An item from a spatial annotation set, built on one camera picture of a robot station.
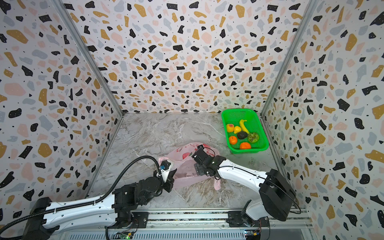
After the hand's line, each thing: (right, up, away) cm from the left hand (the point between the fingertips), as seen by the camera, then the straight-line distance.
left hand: (177, 169), depth 71 cm
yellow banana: (+43, +19, +38) cm, 60 cm away
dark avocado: (+40, +15, +32) cm, 53 cm away
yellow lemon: (+37, +18, +36) cm, 55 cm away
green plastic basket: (+50, +23, +41) cm, 69 cm away
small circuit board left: (-24, -31, -1) cm, 39 cm away
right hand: (+12, 0, +14) cm, 18 cm away
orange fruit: (+40, +8, +26) cm, 49 cm away
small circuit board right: (+36, -32, 0) cm, 48 cm away
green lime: (+46, +13, +28) cm, 56 cm away
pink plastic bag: (+1, +4, +5) cm, 6 cm away
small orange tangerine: (+33, +11, +29) cm, 45 cm away
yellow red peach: (+32, +19, +36) cm, 52 cm away
